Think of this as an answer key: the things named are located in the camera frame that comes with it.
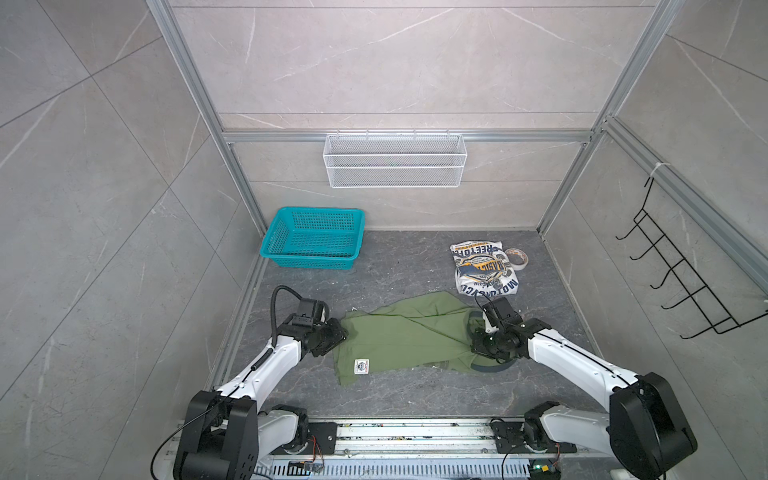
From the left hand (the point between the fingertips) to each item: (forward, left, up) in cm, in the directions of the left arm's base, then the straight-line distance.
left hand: (343, 328), depth 87 cm
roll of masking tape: (+28, -64, -4) cm, 70 cm away
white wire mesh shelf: (+50, -18, +25) cm, 58 cm away
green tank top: (-3, -24, -1) cm, 24 cm away
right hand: (-5, -39, -2) cm, 39 cm away
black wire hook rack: (-13, -81, +28) cm, 86 cm away
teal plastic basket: (+42, +15, -6) cm, 45 cm away
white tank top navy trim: (+22, -48, -3) cm, 53 cm away
